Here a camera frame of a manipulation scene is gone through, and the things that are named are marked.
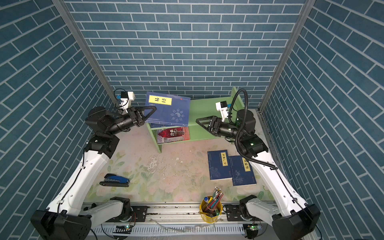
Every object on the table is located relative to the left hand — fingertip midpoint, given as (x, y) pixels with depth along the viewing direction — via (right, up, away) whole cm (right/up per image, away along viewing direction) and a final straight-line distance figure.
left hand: (155, 111), depth 59 cm
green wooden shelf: (+18, +4, +23) cm, 30 cm away
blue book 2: (+30, -30, +32) cm, 53 cm away
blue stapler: (-31, -37, +23) cm, 54 cm away
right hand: (+17, -4, +2) cm, 17 cm away
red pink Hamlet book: (+1, -12, +30) cm, 33 cm away
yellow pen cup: (+23, -45, +9) cm, 51 cm away
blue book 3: (+43, -34, +28) cm, 61 cm away
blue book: (-3, -6, +16) cm, 17 cm away
